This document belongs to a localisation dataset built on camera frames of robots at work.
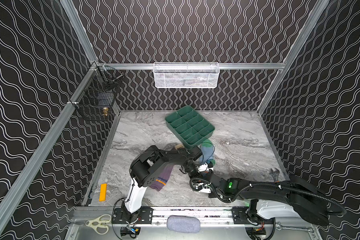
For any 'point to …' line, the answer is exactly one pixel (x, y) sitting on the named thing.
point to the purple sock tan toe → (161, 182)
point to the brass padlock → (105, 110)
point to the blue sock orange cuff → (208, 149)
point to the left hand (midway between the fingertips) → (206, 188)
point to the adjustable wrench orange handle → (275, 174)
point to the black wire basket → (95, 98)
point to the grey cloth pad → (183, 223)
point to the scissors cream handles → (99, 223)
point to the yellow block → (102, 197)
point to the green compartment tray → (189, 126)
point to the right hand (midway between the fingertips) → (207, 182)
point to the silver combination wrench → (279, 227)
